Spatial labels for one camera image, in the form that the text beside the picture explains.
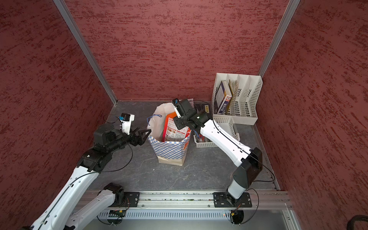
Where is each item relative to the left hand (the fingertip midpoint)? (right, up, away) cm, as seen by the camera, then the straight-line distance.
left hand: (144, 131), depth 70 cm
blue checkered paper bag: (+13, -12, +4) cm, 18 cm away
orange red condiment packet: (+12, -3, +15) cm, 19 cm away
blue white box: (+46, +20, +26) cm, 57 cm away
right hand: (+17, +5, +7) cm, 20 cm away
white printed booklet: (+25, +20, +52) cm, 61 cm away
